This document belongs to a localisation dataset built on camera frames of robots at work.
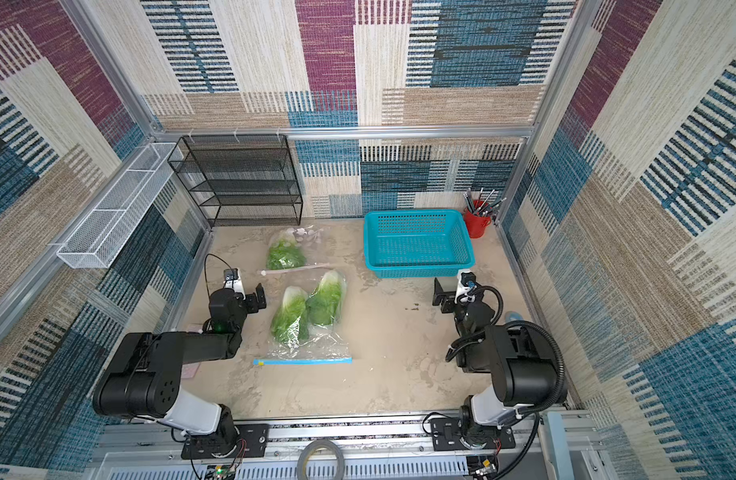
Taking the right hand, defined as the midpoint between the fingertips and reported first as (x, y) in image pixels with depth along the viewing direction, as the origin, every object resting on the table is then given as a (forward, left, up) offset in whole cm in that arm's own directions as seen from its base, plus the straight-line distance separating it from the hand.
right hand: (455, 281), depth 91 cm
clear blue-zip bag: (-9, +44, -7) cm, 45 cm away
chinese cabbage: (-13, +47, 0) cm, 49 cm away
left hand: (+1, +64, -2) cm, 64 cm away
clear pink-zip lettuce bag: (+15, +53, -1) cm, 55 cm away
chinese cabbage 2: (-8, +39, 0) cm, 39 cm away
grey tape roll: (-42, +41, -8) cm, 59 cm away
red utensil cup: (+26, -13, -4) cm, 30 cm away
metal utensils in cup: (+33, -15, 0) cm, 36 cm away
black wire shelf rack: (+40, +72, +8) cm, 83 cm away
